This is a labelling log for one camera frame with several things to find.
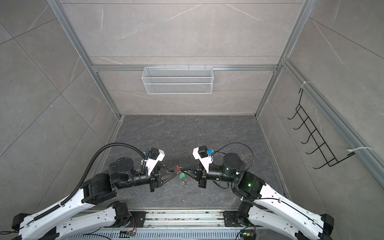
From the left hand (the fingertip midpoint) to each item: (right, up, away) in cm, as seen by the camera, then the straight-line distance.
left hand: (174, 170), depth 56 cm
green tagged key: (+3, -2, -1) cm, 3 cm away
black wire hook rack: (+63, +19, +16) cm, 68 cm away
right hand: (+3, +1, 0) cm, 3 cm away
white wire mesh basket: (-7, +49, +44) cm, 66 cm away
